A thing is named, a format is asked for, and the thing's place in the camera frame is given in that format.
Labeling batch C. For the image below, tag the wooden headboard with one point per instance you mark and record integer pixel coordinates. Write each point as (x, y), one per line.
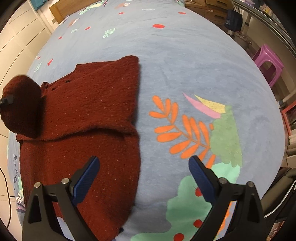
(62, 8)

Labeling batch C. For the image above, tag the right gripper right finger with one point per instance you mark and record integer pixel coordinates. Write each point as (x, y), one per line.
(240, 201)

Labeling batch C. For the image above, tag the purple plastic stool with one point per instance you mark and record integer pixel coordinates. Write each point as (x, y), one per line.
(269, 64)

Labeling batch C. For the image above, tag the white wardrobe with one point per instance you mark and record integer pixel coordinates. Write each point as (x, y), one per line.
(21, 40)

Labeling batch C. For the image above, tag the dark red knit sweater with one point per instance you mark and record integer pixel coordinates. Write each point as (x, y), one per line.
(60, 125)

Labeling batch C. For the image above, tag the teal hanging cloth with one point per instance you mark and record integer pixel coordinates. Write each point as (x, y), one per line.
(37, 4)

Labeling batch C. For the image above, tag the blue patterned bed sheet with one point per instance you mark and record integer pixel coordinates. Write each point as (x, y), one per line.
(199, 94)

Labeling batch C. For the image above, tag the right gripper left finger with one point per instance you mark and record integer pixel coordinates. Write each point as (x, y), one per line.
(41, 223)

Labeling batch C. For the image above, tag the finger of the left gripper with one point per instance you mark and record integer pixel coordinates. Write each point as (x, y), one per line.
(6, 100)

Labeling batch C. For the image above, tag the cardboard box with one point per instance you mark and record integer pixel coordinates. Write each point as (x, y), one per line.
(213, 10)

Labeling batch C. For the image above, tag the orange frame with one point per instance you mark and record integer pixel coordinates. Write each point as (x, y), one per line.
(288, 114)

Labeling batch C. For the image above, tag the long desk shelf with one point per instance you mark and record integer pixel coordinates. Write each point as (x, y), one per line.
(269, 23)

